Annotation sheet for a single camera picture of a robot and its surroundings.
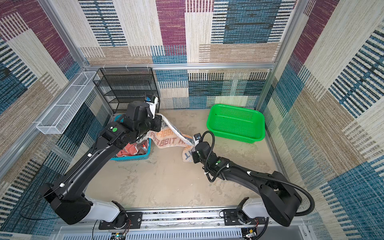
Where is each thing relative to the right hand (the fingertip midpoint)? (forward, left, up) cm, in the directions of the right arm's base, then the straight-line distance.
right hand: (196, 149), depth 85 cm
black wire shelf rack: (+48, +52, +10) cm, 71 cm away
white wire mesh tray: (+7, +64, +23) cm, 69 cm away
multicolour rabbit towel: (+8, +15, +2) cm, 17 cm away
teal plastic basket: (-3, +36, -2) cm, 36 cm away
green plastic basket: (+27, -33, -12) cm, 44 cm away
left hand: (+5, +16, +24) cm, 29 cm away
